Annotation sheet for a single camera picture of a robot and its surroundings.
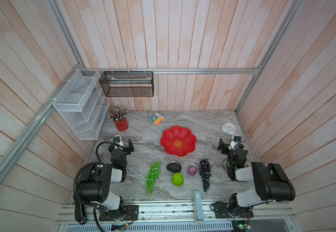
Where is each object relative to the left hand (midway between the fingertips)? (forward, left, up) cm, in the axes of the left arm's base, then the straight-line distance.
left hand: (123, 141), depth 91 cm
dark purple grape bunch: (-16, -51, -5) cm, 54 cm away
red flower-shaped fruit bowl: (+5, -37, -8) cm, 38 cm away
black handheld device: (-39, +15, -5) cm, 42 cm away
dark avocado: (-15, -33, -5) cm, 37 cm away
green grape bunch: (-21, -20, -4) cm, 29 cm away
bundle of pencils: (+19, +6, +6) cm, 21 cm away
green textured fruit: (-23, -34, -3) cm, 42 cm away
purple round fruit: (-18, -43, -4) cm, 47 cm away
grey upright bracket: (-36, -46, -11) cm, 59 cm away
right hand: (+1, -68, +2) cm, 68 cm away
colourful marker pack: (+26, -20, -8) cm, 34 cm away
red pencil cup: (+14, +4, -2) cm, 15 cm away
